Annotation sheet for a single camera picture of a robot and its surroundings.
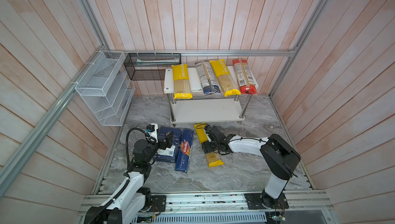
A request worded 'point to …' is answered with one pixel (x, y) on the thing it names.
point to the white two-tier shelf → (209, 94)
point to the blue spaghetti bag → (182, 162)
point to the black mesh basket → (150, 66)
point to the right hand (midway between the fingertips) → (207, 144)
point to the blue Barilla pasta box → (168, 155)
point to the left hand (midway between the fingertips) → (166, 132)
